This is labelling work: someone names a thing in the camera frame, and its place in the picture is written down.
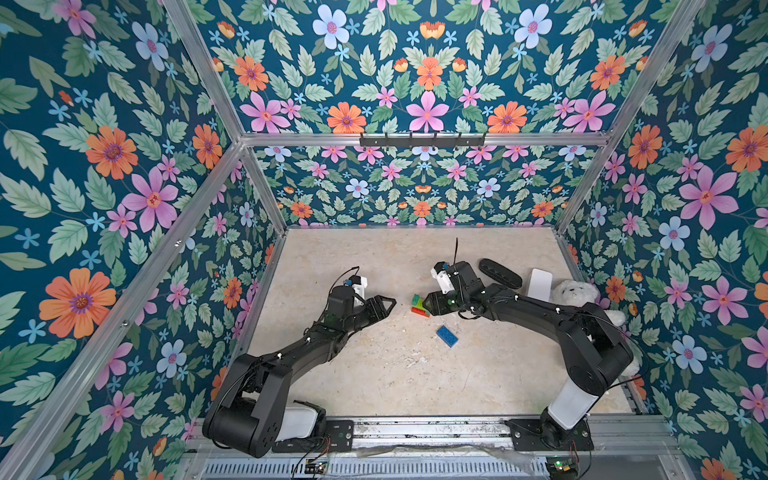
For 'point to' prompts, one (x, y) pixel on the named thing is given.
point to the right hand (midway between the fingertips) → (431, 300)
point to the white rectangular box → (540, 284)
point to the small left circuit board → (313, 468)
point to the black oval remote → (500, 273)
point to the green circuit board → (562, 467)
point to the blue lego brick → (449, 338)
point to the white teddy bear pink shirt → (577, 293)
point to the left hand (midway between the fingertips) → (394, 302)
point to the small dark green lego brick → (415, 300)
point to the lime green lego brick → (420, 305)
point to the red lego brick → (420, 312)
